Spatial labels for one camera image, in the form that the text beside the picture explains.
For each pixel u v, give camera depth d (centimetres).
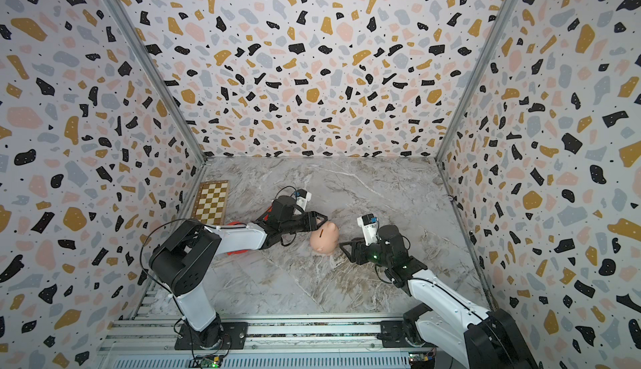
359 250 73
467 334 42
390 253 65
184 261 48
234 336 74
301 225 82
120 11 75
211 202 103
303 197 85
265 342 73
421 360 71
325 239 86
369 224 75
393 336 73
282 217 73
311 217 81
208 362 71
